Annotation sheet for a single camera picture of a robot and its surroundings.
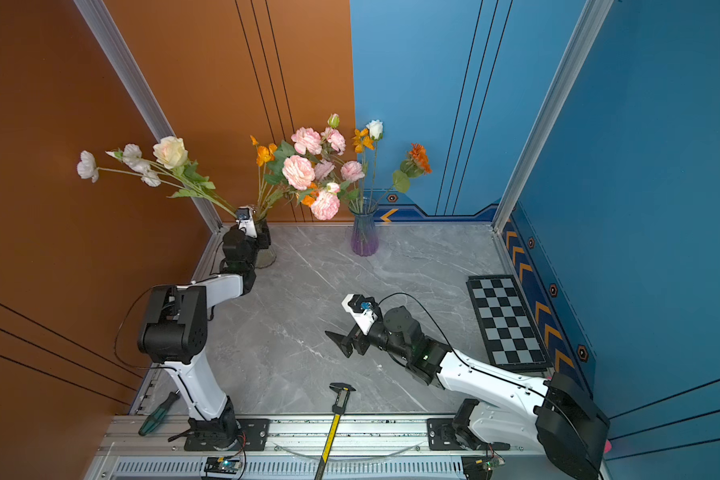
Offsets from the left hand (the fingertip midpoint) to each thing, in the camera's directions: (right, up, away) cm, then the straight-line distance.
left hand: (254, 217), depth 94 cm
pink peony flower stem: (+31, +14, -2) cm, 34 cm away
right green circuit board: (+63, -62, -24) cm, 91 cm away
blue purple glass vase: (+35, -6, +11) cm, 38 cm away
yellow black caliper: (+29, -52, -17) cm, 62 cm away
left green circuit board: (+2, -62, -23) cm, 66 cm away
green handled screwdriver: (-18, -54, -20) cm, 60 cm away
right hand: (+29, -27, -22) cm, 45 cm away
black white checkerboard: (+78, -35, -7) cm, 86 cm away
